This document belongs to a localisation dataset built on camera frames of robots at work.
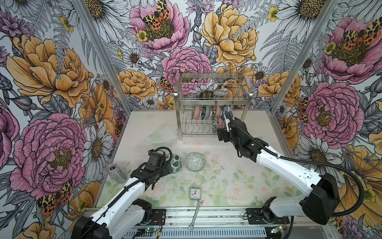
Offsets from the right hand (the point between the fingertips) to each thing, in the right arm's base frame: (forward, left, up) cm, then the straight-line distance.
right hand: (228, 130), depth 81 cm
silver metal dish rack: (+41, +12, -14) cm, 45 cm away
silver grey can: (-18, +58, -10) cm, 61 cm away
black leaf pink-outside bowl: (+25, +17, -11) cm, 32 cm away
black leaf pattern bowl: (+32, +3, -17) cm, 36 cm away
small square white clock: (-25, +18, -20) cm, 37 cm away
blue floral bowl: (+32, -5, -15) cm, 35 cm away
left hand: (-15, +37, -18) cm, 44 cm away
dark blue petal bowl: (+25, +10, -11) cm, 29 cm away
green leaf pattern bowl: (-8, +29, -21) cm, 37 cm away
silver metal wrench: (-39, +20, -23) cm, 50 cm away
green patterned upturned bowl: (-7, +18, -21) cm, 29 cm away
